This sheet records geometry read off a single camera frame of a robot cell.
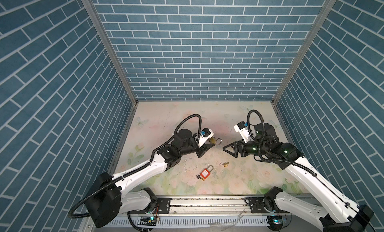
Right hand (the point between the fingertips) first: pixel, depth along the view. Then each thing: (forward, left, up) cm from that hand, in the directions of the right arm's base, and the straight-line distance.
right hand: (226, 145), depth 69 cm
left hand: (+3, +6, -3) cm, 8 cm away
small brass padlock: (+1, -3, -25) cm, 25 cm away
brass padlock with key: (+4, +6, -3) cm, 8 cm away
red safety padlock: (-6, +9, -22) cm, 25 cm away
